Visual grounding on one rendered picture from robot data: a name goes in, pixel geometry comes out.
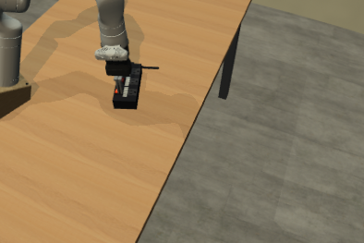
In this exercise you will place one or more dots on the black power strip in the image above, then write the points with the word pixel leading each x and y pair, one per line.
pixel 131 89

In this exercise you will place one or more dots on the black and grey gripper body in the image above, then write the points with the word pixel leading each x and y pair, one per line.
pixel 114 49

